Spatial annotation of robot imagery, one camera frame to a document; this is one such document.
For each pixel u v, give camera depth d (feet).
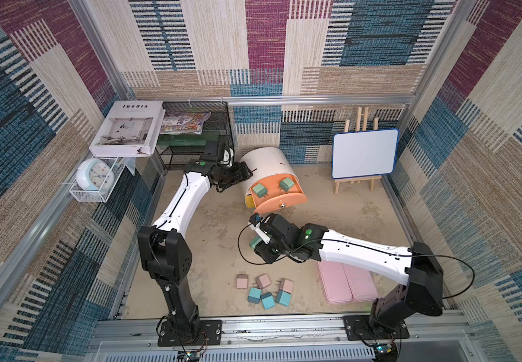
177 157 3.91
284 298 2.60
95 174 2.14
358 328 2.40
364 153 3.19
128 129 2.45
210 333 2.40
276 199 2.58
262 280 2.73
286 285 2.67
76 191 2.06
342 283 2.67
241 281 2.72
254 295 2.61
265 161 3.05
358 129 3.24
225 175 2.39
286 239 1.86
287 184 2.86
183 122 2.79
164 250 1.56
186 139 3.08
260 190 2.82
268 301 2.59
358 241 1.63
